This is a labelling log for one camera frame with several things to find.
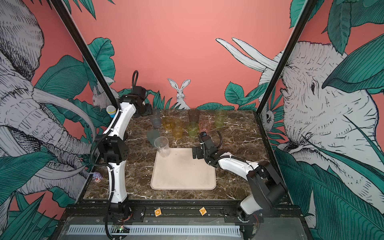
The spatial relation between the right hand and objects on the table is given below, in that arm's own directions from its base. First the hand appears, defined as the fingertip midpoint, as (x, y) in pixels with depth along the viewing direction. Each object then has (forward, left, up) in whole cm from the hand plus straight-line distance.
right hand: (197, 147), depth 89 cm
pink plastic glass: (+23, -5, -8) cm, 25 cm away
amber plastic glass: (+25, +22, -7) cm, 34 cm away
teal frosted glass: (+16, +33, -10) cm, 38 cm away
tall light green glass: (+33, -18, -7) cm, 38 cm away
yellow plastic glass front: (+23, +16, -8) cm, 29 cm away
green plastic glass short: (+20, +4, -6) cm, 21 cm away
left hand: (+20, +32, +12) cm, 40 cm away
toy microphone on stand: (+16, +51, +15) cm, 56 cm away
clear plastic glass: (0, +21, +4) cm, 21 cm away
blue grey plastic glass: (+23, +30, 0) cm, 38 cm away
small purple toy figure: (-17, +57, -5) cm, 59 cm away
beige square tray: (-12, +10, -9) cm, 18 cm away
